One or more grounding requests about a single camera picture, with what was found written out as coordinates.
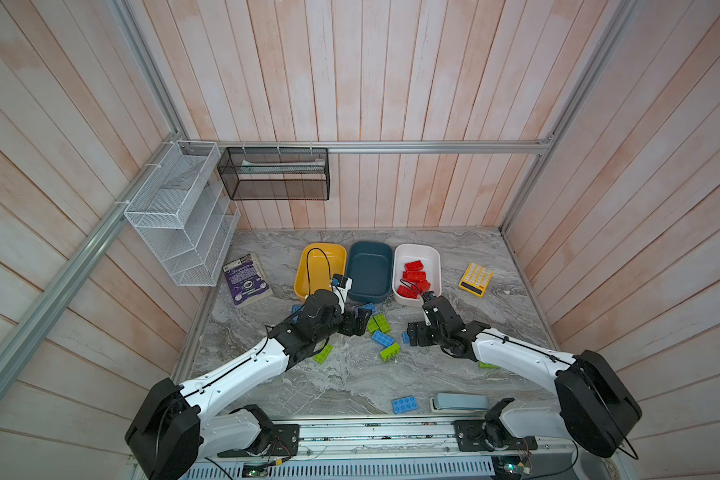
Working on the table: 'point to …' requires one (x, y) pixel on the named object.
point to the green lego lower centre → (390, 352)
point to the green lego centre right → (382, 323)
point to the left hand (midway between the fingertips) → (357, 314)
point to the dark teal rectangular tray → (369, 265)
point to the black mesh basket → (276, 173)
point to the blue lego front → (404, 404)
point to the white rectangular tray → (430, 257)
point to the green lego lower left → (324, 354)
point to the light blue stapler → (459, 403)
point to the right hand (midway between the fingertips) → (420, 327)
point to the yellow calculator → (476, 279)
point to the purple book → (246, 280)
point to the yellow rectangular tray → (318, 264)
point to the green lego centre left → (372, 325)
